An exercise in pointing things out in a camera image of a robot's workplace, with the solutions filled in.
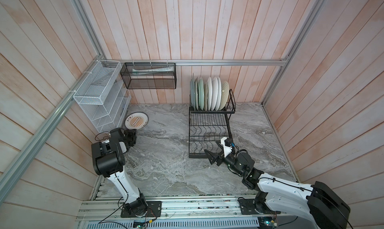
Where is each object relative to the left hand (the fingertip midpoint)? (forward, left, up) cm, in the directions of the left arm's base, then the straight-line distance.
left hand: (138, 131), depth 100 cm
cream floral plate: (+2, -39, +33) cm, 51 cm away
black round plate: (+2, -44, +31) cm, 54 cm away
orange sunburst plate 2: (+12, +5, -3) cm, 13 cm away
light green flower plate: (+4, -42, +31) cm, 52 cm away
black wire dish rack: (+4, -48, -1) cm, 49 cm away
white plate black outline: (+3, -49, +32) cm, 58 cm away
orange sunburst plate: (+3, -46, +32) cm, 56 cm away
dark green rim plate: (+1, -51, +30) cm, 59 cm away
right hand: (-19, -47, +15) cm, 52 cm away
